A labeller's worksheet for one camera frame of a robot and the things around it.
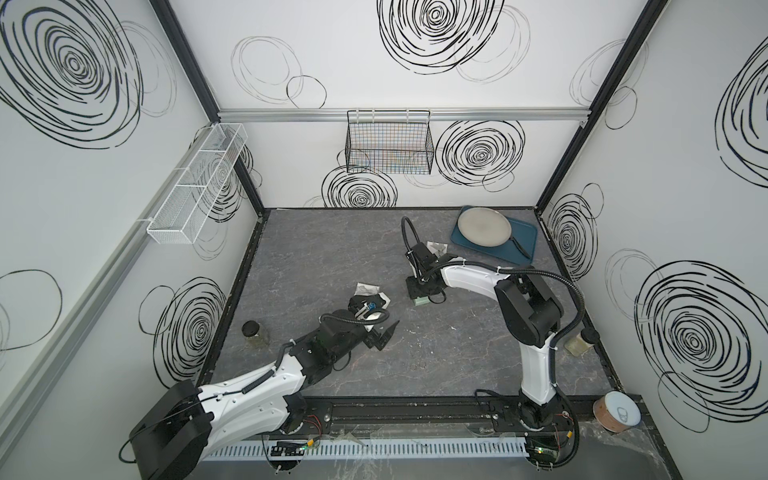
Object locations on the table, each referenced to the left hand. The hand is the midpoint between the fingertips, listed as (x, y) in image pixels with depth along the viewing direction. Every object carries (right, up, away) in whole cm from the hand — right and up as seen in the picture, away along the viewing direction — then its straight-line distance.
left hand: (384, 309), depth 79 cm
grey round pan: (+40, +23, +36) cm, 58 cm away
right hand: (+10, +2, +18) cm, 21 cm away
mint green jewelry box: (+11, 0, +10) cm, 15 cm away
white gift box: (-6, +3, +15) cm, 16 cm away
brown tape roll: (+55, -22, -9) cm, 60 cm away
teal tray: (+53, +20, +33) cm, 66 cm away
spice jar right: (+53, -8, -1) cm, 53 cm away
